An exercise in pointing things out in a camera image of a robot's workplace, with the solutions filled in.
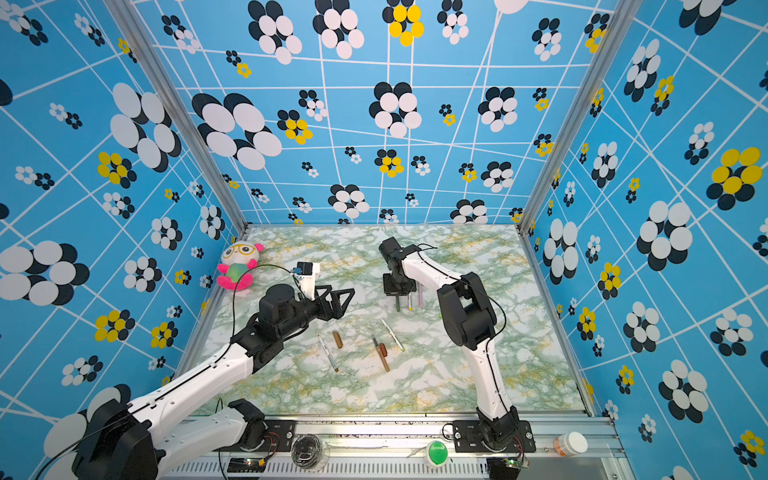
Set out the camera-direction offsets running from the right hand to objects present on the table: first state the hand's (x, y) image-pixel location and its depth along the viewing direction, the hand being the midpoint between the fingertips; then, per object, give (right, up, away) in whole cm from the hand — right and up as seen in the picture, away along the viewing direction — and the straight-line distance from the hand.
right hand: (396, 292), depth 101 cm
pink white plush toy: (-55, +12, +1) cm, 56 cm away
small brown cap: (-4, -16, -12) cm, 20 cm away
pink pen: (+8, -1, -2) cm, 8 cm away
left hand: (-14, +4, -23) cm, 27 cm away
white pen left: (-20, -16, -14) cm, 30 cm away
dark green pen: (0, -4, -4) cm, 6 cm away
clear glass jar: (-19, -29, -38) cm, 51 cm away
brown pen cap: (-18, -13, -10) cm, 25 cm away
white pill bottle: (+39, -30, -34) cm, 60 cm away
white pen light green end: (0, -13, -12) cm, 17 cm away
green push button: (+8, -30, -37) cm, 48 cm away
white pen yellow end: (+5, -3, -2) cm, 6 cm away
